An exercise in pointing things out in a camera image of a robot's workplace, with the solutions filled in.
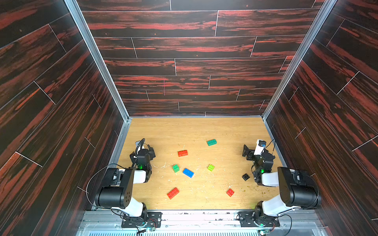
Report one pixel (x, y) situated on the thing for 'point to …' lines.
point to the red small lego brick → (230, 192)
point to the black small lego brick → (245, 177)
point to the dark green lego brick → (211, 142)
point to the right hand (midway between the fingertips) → (255, 146)
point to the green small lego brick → (176, 168)
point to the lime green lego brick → (210, 167)
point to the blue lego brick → (188, 173)
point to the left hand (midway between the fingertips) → (143, 149)
